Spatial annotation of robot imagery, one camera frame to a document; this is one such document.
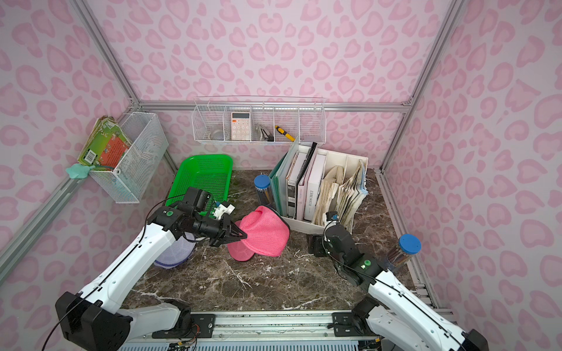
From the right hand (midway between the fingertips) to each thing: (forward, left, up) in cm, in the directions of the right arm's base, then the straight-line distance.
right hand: (314, 235), depth 78 cm
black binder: (+23, +4, +11) cm, 25 cm away
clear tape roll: (+40, +41, +13) cm, 59 cm away
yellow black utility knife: (+43, +10, +10) cm, 45 cm away
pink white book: (+15, +1, +7) cm, 17 cm away
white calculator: (+44, +31, +15) cm, 56 cm away
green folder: (+14, +13, +14) cm, 24 cm away
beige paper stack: (+14, -9, +4) cm, 17 cm away
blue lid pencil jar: (+20, +20, +4) cm, 29 cm away
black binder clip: (+37, +17, +14) cm, 43 cm away
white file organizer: (+29, -15, +6) cm, 34 cm away
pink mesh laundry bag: (-2, +16, +6) cm, 17 cm away
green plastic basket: (+43, +52, -14) cm, 69 cm away
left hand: (-4, +23, +8) cm, 24 cm away
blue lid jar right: (-6, -29, +4) cm, 30 cm away
